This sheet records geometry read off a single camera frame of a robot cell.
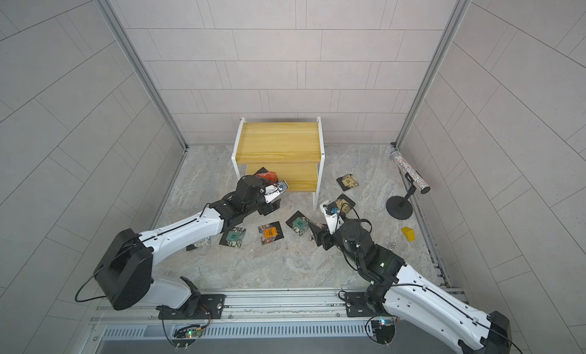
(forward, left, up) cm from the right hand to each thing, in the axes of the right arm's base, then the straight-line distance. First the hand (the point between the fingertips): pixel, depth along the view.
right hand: (317, 220), depth 73 cm
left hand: (+16, +14, -3) cm, 21 cm away
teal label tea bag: (+7, +6, -15) cm, 18 cm away
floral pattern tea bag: (+26, -16, -15) cm, 34 cm away
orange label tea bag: (+4, +18, -15) cm, 24 cm away
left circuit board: (-26, +41, -14) cm, 51 cm away
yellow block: (+1, -36, -17) cm, 39 cm away
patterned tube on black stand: (+12, -36, -16) cm, 42 cm away
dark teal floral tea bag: (+2, +32, -14) cm, 35 cm away
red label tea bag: (+19, +16, 0) cm, 25 cm away
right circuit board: (-28, -18, -18) cm, 38 cm away
